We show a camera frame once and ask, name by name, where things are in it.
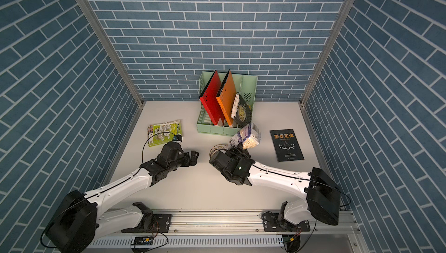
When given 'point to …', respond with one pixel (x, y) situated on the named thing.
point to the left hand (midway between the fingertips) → (195, 154)
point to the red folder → (212, 99)
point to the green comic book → (174, 127)
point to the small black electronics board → (143, 241)
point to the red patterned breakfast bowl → (216, 148)
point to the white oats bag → (249, 136)
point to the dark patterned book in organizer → (244, 114)
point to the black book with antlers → (286, 145)
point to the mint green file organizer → (245, 85)
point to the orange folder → (226, 96)
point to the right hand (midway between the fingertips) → (244, 141)
